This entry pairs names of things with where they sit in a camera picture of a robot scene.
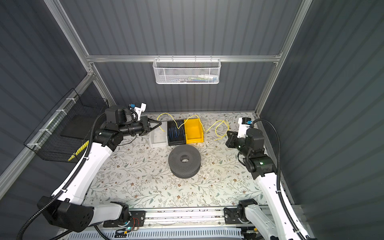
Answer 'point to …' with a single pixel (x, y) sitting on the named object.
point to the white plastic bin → (158, 136)
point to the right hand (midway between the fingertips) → (230, 133)
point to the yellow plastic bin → (194, 131)
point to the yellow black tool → (81, 148)
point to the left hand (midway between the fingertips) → (161, 122)
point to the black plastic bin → (176, 141)
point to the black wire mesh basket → (68, 130)
